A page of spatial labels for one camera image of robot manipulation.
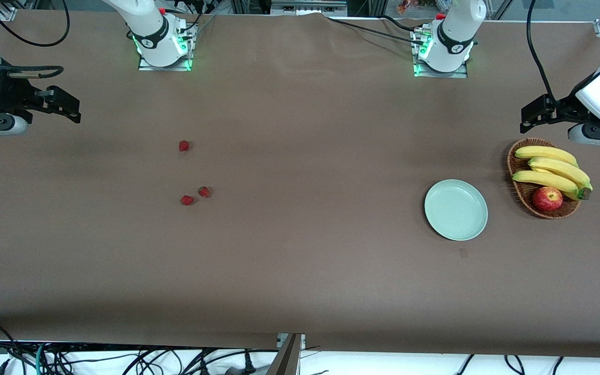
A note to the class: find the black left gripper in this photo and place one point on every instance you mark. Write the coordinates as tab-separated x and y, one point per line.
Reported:
566	107

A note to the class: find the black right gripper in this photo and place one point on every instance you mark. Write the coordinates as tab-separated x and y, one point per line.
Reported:
4	96

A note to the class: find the red strawberry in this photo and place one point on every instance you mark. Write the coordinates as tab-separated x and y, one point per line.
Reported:
204	191
187	200
184	146

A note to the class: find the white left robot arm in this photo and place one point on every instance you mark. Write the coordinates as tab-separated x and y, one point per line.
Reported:
456	31

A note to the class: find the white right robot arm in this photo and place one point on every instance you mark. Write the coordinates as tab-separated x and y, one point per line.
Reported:
149	26

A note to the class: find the pale green round plate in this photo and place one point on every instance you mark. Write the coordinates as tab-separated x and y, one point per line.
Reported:
456	210

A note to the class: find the yellow banana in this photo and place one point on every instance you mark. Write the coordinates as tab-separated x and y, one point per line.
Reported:
545	152
545	179
560	167

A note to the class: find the red apple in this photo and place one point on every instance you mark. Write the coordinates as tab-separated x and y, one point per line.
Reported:
548	199

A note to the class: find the brown woven wicker basket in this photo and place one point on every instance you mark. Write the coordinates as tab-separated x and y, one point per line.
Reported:
524	198

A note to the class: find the orange colourful background objects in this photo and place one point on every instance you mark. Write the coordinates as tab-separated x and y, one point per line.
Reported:
407	6

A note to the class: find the grey electronics box with ports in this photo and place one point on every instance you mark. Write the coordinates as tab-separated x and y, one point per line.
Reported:
308	6

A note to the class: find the brown table cover sheet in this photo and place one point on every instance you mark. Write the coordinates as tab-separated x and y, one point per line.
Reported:
300	260

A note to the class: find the black power plug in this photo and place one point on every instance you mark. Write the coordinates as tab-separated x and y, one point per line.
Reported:
249	364

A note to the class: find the aluminium profile post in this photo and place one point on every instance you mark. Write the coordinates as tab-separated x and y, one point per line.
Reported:
287	357

